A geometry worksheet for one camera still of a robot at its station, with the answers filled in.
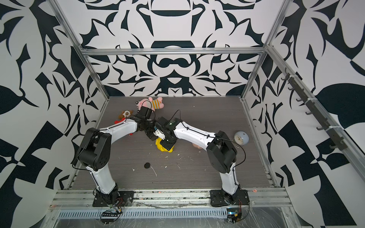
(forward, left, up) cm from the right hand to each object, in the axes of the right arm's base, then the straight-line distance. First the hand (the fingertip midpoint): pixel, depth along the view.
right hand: (166, 142), depth 86 cm
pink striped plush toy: (+33, +12, -2) cm, 35 cm away
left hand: (+11, +1, 0) cm, 11 cm away
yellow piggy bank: (-3, +3, 0) cm, 4 cm away
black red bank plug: (-11, +12, -7) cm, 18 cm away
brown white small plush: (+25, +32, -3) cm, 40 cm away
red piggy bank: (-3, +18, +27) cm, 32 cm away
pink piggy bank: (-1, -18, -2) cm, 18 cm away
